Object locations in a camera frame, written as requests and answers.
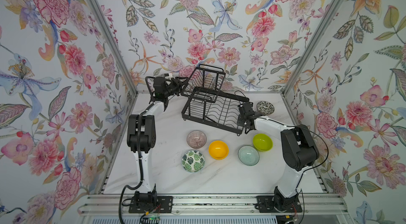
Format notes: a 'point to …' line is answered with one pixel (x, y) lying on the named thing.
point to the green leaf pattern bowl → (193, 161)
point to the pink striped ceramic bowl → (196, 139)
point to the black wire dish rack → (207, 103)
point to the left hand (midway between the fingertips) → (191, 80)
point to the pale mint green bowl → (248, 155)
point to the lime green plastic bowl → (263, 142)
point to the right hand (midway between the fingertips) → (242, 120)
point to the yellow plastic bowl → (218, 150)
